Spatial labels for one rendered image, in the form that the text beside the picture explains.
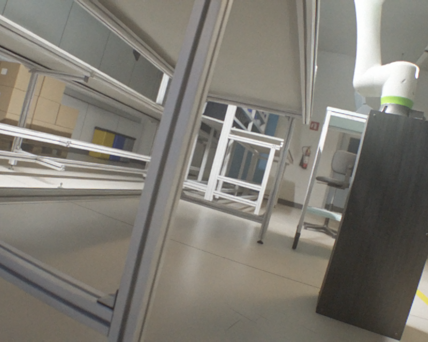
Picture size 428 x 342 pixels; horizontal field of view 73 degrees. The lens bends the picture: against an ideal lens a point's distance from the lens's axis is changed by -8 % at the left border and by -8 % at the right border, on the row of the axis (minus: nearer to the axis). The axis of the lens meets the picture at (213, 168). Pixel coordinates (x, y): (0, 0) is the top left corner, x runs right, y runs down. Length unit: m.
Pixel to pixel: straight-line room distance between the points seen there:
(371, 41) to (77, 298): 1.43
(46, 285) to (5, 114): 3.72
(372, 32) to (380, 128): 0.48
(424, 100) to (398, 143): 6.96
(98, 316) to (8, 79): 3.95
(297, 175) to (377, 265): 6.31
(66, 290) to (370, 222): 1.02
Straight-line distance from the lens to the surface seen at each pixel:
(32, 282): 0.65
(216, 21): 0.50
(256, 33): 1.30
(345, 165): 3.86
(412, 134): 1.30
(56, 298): 0.62
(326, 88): 7.88
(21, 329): 0.80
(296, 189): 7.49
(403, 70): 1.42
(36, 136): 2.37
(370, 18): 1.58
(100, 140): 6.75
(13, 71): 4.32
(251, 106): 2.33
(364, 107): 2.51
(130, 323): 0.52
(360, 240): 1.26
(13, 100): 4.25
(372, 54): 1.54
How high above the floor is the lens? 0.44
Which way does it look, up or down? level
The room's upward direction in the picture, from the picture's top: 15 degrees clockwise
